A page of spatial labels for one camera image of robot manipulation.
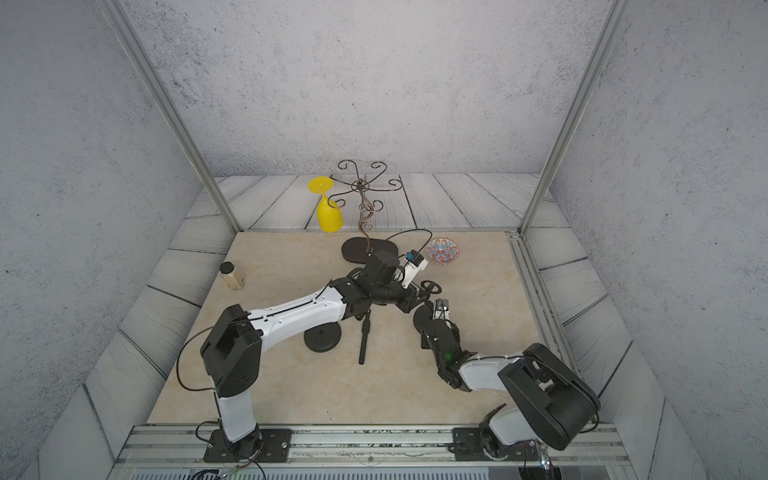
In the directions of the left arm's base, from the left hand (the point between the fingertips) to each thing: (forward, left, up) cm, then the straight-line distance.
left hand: (433, 298), depth 79 cm
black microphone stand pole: (+3, 0, +1) cm, 3 cm away
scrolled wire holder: (+32, +19, +13) cm, 39 cm away
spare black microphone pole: (+1, +19, -18) cm, 26 cm away
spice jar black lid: (+20, +65, -10) cm, 68 cm away
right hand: (+1, -2, -14) cm, 15 cm away
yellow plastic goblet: (+28, +30, +4) cm, 41 cm away
